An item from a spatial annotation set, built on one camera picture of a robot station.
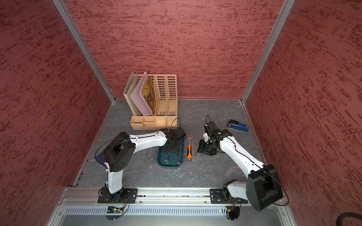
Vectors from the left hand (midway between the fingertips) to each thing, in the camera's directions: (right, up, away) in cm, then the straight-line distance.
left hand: (173, 152), depth 90 cm
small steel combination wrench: (+15, +1, +2) cm, 16 cm away
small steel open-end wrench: (-17, -2, 0) cm, 17 cm away
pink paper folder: (-24, +36, -1) cm, 43 cm away
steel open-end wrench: (+4, -5, -5) cm, 8 cm away
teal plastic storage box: (0, -3, -3) cm, 4 cm away
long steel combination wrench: (+18, -3, 0) cm, 19 cm away
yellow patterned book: (-18, +40, +9) cm, 45 cm away
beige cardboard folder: (-27, +46, 0) cm, 53 cm away
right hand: (+17, +2, -9) cm, 19 cm away
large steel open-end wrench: (-13, -1, 0) cm, 13 cm away
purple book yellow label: (-45, -3, -4) cm, 45 cm away
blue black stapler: (+46, +17, +13) cm, 50 cm away
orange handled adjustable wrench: (+11, +1, 0) cm, 11 cm away
